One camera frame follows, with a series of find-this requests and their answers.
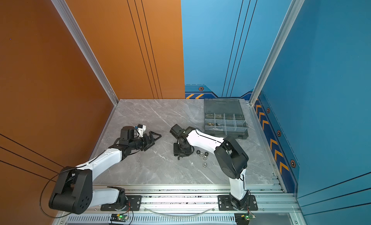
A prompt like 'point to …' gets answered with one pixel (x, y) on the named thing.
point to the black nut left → (198, 151)
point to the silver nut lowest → (205, 164)
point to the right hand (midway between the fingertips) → (177, 155)
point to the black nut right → (206, 153)
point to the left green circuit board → (119, 217)
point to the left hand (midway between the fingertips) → (159, 137)
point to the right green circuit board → (248, 217)
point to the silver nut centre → (201, 154)
